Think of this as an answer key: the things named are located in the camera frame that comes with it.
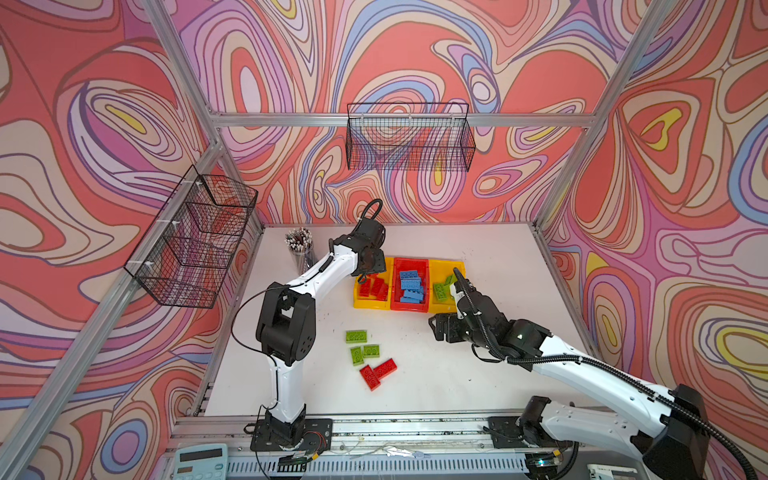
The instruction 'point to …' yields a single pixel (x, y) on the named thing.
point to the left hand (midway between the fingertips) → (378, 263)
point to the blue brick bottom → (412, 291)
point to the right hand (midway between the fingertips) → (445, 326)
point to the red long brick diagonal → (385, 368)
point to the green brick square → (371, 351)
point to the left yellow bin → (368, 303)
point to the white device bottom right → (604, 471)
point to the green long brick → (356, 337)
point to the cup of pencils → (300, 241)
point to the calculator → (200, 461)
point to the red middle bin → (422, 266)
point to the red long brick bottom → (370, 377)
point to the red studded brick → (383, 292)
